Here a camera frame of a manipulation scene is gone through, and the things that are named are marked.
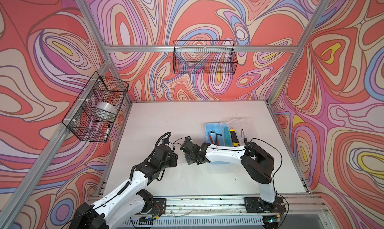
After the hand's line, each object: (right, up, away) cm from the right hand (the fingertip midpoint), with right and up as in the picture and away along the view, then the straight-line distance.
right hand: (192, 159), depth 90 cm
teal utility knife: (+21, +12, -2) cm, 24 cm away
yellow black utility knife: (+26, +13, 0) cm, 29 cm away
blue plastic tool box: (+15, +15, +11) cm, 24 cm away
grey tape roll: (-41, +28, -21) cm, 54 cm away
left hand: (-8, +4, -7) cm, 11 cm away
